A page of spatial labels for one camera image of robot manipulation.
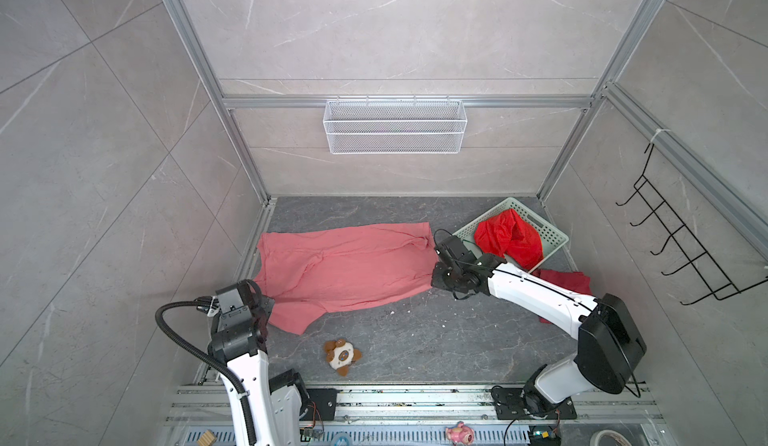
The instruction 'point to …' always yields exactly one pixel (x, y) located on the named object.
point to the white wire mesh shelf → (395, 127)
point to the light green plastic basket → (552, 239)
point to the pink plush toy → (460, 433)
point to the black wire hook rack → (721, 284)
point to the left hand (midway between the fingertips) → (257, 296)
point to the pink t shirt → (306, 271)
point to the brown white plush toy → (340, 354)
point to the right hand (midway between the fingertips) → (434, 276)
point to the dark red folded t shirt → (575, 281)
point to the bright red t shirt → (509, 234)
